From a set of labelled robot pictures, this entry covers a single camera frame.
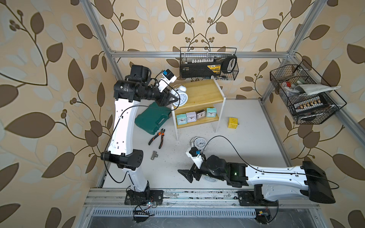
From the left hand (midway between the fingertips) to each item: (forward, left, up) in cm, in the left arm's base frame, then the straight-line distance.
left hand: (174, 94), depth 65 cm
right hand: (-23, -5, -23) cm, 33 cm away
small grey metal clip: (-12, +14, -41) cm, 45 cm away
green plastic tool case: (+14, +19, -36) cm, 43 cm away
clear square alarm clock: (+6, -14, -22) cm, 27 cm away
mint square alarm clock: (+2, -3, -22) cm, 22 cm away
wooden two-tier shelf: (+3, -16, -9) cm, 18 cm away
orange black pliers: (+7, +12, -42) cm, 44 cm away
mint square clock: (+8, -21, -21) cm, 31 cm away
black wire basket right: (+23, -65, -6) cm, 69 cm away
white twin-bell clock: (-4, -14, -39) cm, 42 cm away
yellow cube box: (+10, -38, -36) cm, 53 cm away
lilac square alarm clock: (+4, -9, -22) cm, 24 cm away
